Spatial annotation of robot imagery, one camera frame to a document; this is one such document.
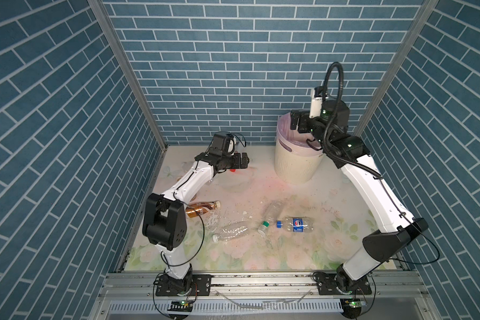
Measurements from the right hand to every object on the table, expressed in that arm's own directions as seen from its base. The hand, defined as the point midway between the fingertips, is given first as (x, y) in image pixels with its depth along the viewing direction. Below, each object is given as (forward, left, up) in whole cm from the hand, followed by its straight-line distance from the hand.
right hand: (307, 110), depth 69 cm
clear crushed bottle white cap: (-28, +26, -44) cm, 58 cm away
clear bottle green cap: (-16, +7, -49) cm, 52 cm away
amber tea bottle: (-19, +41, -42) cm, 62 cm away
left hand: (-2, +22, -26) cm, 34 cm away
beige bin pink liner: (-1, -1, -25) cm, 25 cm away
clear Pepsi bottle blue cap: (-24, -2, -41) cm, 47 cm away
